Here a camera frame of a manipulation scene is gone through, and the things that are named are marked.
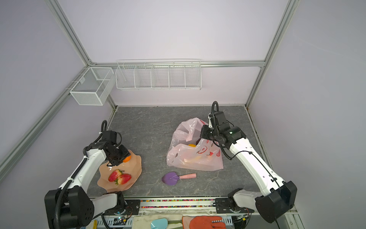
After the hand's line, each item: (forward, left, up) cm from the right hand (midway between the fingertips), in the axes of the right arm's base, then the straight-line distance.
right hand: (202, 132), depth 76 cm
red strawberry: (-17, +51, -19) cm, 57 cm away
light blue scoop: (-39, +21, -23) cm, 50 cm away
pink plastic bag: (-9, +8, -4) cm, 12 cm away
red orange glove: (-38, +1, -23) cm, 44 cm away
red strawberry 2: (-19, +44, -18) cm, 51 cm away
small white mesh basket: (+37, +73, +4) cm, 82 cm away
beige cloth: (-38, +15, -22) cm, 46 cm away
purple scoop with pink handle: (-17, +17, -22) cm, 33 cm away
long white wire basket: (+48, +30, +5) cm, 57 cm away
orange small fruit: (-10, +43, -13) cm, 46 cm away
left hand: (-8, +43, -14) cm, 46 cm away
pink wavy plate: (-11, +42, -21) cm, 48 cm away
